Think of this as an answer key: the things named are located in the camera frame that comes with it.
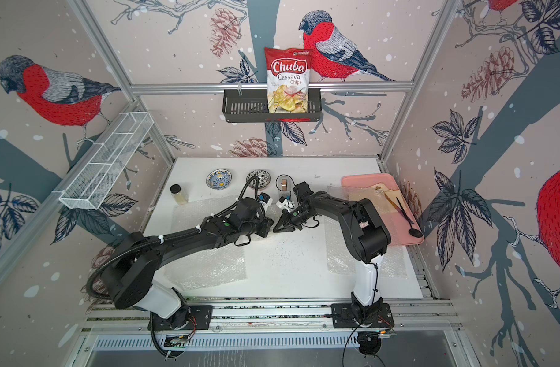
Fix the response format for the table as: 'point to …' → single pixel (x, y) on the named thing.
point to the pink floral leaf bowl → (264, 179)
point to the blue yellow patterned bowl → (219, 179)
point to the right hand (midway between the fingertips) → (275, 230)
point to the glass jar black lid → (177, 191)
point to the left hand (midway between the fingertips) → (277, 219)
